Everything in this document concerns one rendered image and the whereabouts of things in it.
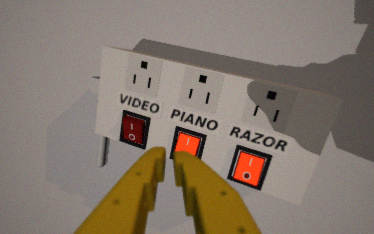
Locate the white power strip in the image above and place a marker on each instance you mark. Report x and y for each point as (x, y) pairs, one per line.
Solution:
(264, 135)

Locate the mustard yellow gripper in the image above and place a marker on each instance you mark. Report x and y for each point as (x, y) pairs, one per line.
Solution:
(216, 207)

